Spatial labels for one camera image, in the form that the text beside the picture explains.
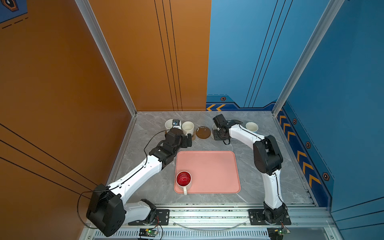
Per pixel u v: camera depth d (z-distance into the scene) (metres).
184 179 0.83
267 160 0.55
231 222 0.72
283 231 0.69
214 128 0.85
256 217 0.72
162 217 0.73
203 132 1.07
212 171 0.86
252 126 0.98
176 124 0.69
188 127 1.02
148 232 0.71
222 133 0.74
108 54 0.87
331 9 0.70
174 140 0.60
